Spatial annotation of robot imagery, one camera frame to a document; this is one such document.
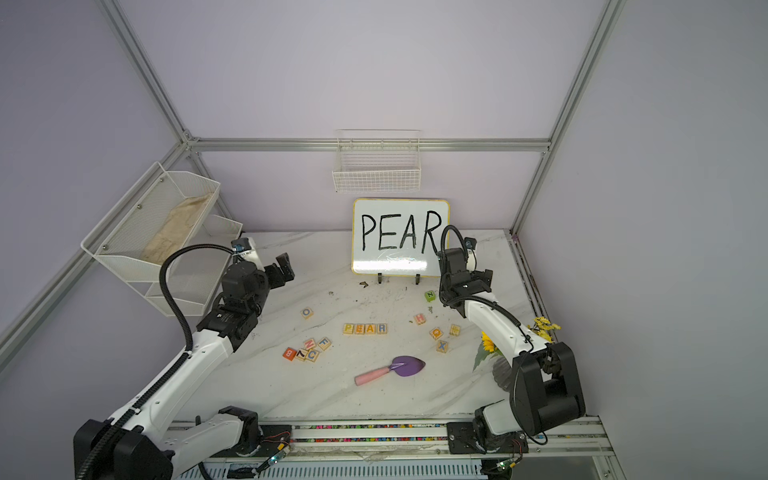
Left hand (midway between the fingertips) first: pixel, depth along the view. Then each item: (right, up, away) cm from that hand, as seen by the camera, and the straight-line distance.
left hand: (271, 263), depth 80 cm
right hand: (+54, -2, +8) cm, 55 cm away
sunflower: (+55, -19, -12) cm, 59 cm away
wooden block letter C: (+9, -28, +8) cm, 30 cm away
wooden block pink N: (+8, -25, +10) cm, 28 cm away
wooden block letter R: (+30, -21, +13) cm, 39 cm away
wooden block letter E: (+22, -21, +13) cm, 33 cm away
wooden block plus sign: (+52, -21, +13) cm, 58 cm away
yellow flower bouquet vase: (+69, -15, -11) cm, 71 cm away
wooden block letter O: (+5, -16, +16) cm, 23 cm away
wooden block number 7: (+6, -27, +8) cm, 29 cm away
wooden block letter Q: (+47, -22, +12) cm, 53 cm away
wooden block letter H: (+42, -18, +16) cm, 48 cm away
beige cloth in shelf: (-26, +12, +2) cm, 29 cm away
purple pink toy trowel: (+35, -29, +4) cm, 46 cm away
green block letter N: (+46, -11, +21) cm, 52 cm away
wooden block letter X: (+48, -25, +9) cm, 55 cm away
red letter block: (+2, -27, +8) cm, 28 cm away
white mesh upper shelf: (-32, +11, 0) cm, 34 cm away
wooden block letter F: (+12, -25, +10) cm, 29 cm away
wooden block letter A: (+26, -21, +13) cm, 36 cm away
